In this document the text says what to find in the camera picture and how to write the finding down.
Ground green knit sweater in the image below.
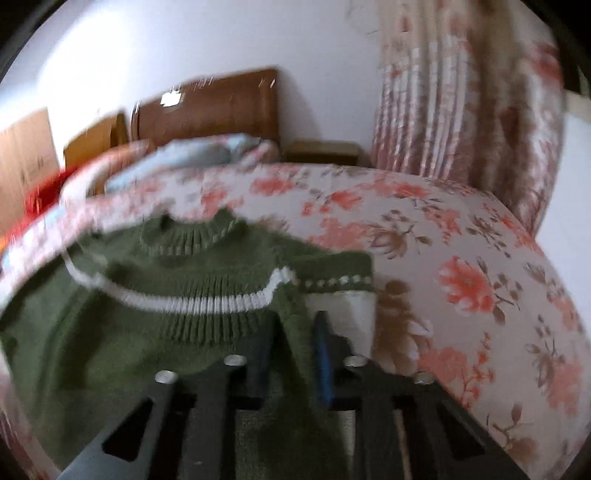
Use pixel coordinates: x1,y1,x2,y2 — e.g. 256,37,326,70
0,208,377,480

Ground wooden wardrobe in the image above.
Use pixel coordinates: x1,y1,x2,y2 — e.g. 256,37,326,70
0,108,61,236

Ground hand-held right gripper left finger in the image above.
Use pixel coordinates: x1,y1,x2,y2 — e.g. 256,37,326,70
58,318,278,480

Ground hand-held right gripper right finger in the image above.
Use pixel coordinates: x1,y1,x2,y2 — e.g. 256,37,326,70
313,310,532,480

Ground floral curtain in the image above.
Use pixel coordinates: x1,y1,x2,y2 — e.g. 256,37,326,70
372,0,566,238

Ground wooden nightstand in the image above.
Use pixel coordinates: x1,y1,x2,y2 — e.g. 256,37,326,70
284,141,361,167

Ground blue floral pillow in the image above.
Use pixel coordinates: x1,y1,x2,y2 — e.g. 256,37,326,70
104,134,262,192

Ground dark wooden headboard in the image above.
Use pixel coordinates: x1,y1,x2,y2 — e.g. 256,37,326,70
131,68,281,151

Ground light wooden headboard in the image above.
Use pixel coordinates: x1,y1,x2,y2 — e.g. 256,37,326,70
62,113,130,169

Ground red blanket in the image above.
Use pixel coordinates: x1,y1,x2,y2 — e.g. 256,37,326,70
23,168,70,217

